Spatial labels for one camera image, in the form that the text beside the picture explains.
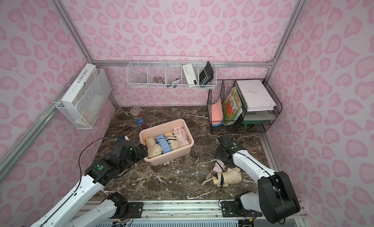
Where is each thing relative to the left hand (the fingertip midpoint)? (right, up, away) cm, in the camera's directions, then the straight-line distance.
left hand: (142, 149), depth 76 cm
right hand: (+44, -7, +13) cm, 46 cm away
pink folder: (+44, +20, +34) cm, 60 cm away
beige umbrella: (+4, -2, +7) cm, 9 cm away
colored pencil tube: (-8, +16, +17) cm, 25 cm away
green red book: (+54, +23, +25) cm, 63 cm away
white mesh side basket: (-28, +17, -3) cm, 33 cm away
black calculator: (+35, +43, +16) cm, 58 cm away
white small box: (+24, +44, +15) cm, 52 cm away
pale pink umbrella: (+19, +5, +15) cm, 25 cm away
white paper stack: (+67, +31, +18) cm, 76 cm away
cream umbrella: (+47, -16, +4) cm, 50 cm away
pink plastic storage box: (+8, +9, +15) cm, 20 cm away
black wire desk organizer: (+57, +24, +15) cm, 64 cm away
